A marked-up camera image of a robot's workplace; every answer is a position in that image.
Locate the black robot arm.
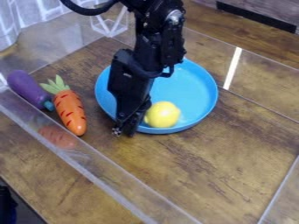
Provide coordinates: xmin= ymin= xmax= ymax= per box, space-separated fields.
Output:
xmin=106 ymin=0 xmax=185 ymax=136

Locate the purple toy eggplant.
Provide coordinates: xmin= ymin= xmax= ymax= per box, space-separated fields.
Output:
xmin=6 ymin=70 xmax=54 ymax=111

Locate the dark wooden furniture edge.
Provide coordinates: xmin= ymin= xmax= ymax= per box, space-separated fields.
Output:
xmin=216 ymin=1 xmax=297 ymax=33

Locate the yellow toy lemon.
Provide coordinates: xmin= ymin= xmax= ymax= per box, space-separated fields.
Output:
xmin=144 ymin=101 xmax=181 ymax=129

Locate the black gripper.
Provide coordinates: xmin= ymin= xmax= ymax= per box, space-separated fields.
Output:
xmin=106 ymin=47 xmax=176 ymax=138

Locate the black cable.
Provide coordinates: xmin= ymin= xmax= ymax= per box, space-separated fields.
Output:
xmin=57 ymin=0 xmax=121 ymax=17

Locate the orange toy carrot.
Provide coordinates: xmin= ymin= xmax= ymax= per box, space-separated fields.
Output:
xmin=39 ymin=74 xmax=86 ymax=137

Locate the white patterned cloth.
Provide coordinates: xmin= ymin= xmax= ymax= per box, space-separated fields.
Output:
xmin=0 ymin=0 xmax=83 ymax=52

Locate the blue round tray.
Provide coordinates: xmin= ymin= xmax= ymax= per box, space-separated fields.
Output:
xmin=94 ymin=59 xmax=218 ymax=134

